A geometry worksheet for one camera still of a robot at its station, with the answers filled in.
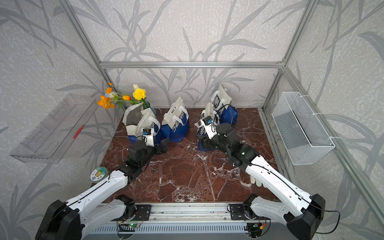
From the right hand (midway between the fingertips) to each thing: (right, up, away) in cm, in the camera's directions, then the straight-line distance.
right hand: (203, 131), depth 71 cm
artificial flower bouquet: (-57, +19, +19) cm, 63 cm away
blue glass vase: (-38, +15, +26) cm, 48 cm away
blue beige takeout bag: (-41, +5, +19) cm, 46 cm away
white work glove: (+29, -29, +13) cm, 43 cm away
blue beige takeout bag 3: (+3, +10, +13) cm, 17 cm away
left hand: (-22, -5, +10) cm, 25 cm away
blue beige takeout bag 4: (+15, +12, +26) cm, 32 cm away
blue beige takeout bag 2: (-17, +3, +18) cm, 25 cm away
